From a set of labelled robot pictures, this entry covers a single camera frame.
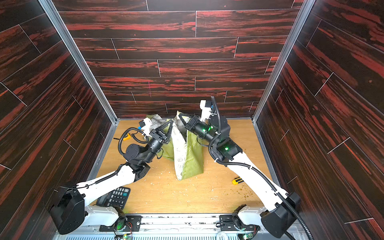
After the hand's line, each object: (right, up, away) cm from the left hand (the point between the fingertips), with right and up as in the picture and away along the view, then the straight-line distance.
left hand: (173, 123), depth 60 cm
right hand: (+3, +4, +1) cm, 6 cm away
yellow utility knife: (+34, -32, +26) cm, 54 cm away
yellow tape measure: (-39, -7, +47) cm, 62 cm away
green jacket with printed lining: (+4, -12, +12) cm, 17 cm away
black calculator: (-32, -39, +20) cm, 54 cm away
